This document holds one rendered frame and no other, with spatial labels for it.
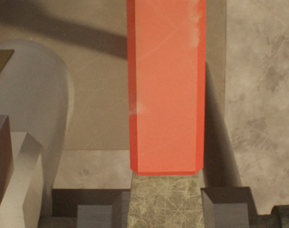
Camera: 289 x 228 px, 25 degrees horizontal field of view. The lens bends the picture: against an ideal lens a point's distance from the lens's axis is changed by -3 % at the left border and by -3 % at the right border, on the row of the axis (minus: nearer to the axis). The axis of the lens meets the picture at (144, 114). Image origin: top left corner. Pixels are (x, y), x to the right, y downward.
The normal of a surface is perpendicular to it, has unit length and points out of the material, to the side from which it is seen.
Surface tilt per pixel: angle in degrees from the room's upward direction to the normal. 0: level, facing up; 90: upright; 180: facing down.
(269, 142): 0
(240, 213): 60
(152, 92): 0
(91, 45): 0
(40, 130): 90
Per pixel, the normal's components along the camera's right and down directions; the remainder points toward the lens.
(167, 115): 0.00, 0.37
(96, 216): -0.01, -0.62
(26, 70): 0.46, -0.83
